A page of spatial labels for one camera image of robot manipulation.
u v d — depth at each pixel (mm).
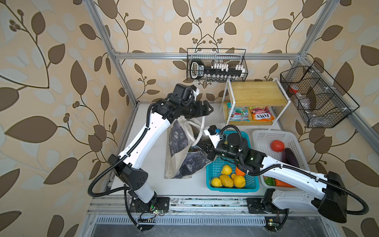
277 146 889
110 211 740
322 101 723
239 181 767
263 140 956
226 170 818
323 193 403
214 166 883
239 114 887
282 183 489
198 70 844
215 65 822
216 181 771
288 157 836
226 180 785
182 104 552
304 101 707
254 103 753
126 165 414
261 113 893
